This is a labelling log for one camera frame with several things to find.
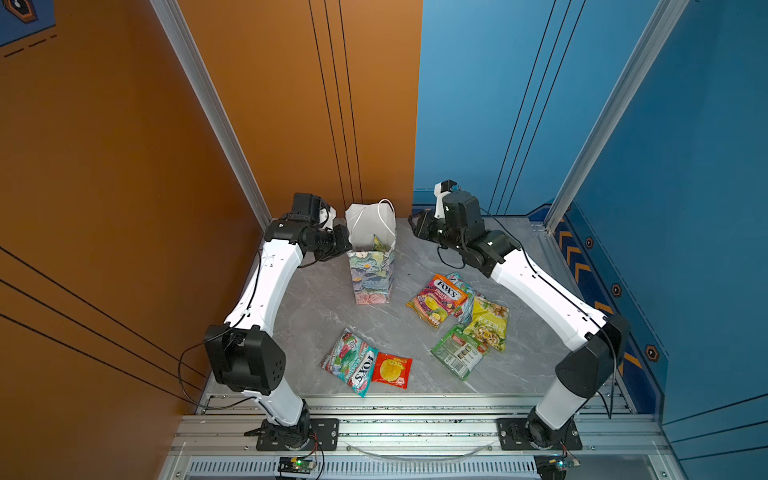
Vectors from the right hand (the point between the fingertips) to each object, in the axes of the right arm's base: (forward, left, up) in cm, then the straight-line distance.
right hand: (412, 218), depth 76 cm
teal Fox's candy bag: (-25, +17, -31) cm, 43 cm away
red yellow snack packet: (-27, +6, -32) cm, 42 cm away
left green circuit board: (-49, +29, -35) cm, 67 cm away
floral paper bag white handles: (+14, +13, -21) cm, 29 cm away
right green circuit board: (-48, -34, -35) cm, 68 cm away
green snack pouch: (-22, -14, -34) cm, 42 cm away
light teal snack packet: (-10, -17, -31) cm, 36 cm away
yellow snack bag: (-14, -24, -30) cm, 41 cm away
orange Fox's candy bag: (-6, -10, -29) cm, 31 cm away
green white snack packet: (+9, +11, -20) cm, 24 cm away
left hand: (0, +16, -8) cm, 18 cm away
